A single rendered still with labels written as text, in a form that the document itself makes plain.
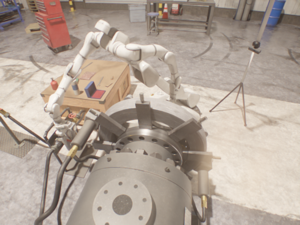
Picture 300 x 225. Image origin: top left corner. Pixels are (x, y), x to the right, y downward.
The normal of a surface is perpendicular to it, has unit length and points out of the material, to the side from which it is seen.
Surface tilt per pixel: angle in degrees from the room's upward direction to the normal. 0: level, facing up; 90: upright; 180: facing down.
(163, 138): 26
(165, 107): 36
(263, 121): 0
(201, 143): 90
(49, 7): 90
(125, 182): 0
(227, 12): 90
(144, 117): 90
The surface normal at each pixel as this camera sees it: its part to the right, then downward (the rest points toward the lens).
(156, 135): 0.25, -0.70
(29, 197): 0.00, -0.76
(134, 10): 0.22, 0.64
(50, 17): 0.68, 0.48
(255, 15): -0.29, 0.62
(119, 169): -0.21, -0.77
